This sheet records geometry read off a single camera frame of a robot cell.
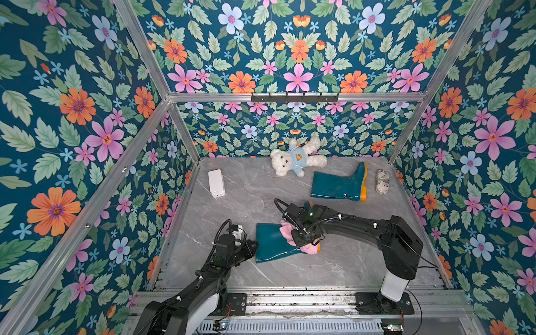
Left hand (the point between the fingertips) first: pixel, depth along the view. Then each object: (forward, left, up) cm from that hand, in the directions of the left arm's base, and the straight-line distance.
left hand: (261, 242), depth 86 cm
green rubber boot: (-1, -5, 0) cm, 5 cm away
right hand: (0, -18, +2) cm, 18 cm away
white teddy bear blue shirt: (+43, -21, +5) cm, 48 cm away
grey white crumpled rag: (+27, -62, 0) cm, 68 cm away
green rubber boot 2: (+24, -46, +2) cm, 52 cm away
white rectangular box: (+32, +22, +1) cm, 39 cm away
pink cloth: (+2, -11, +6) cm, 13 cm away
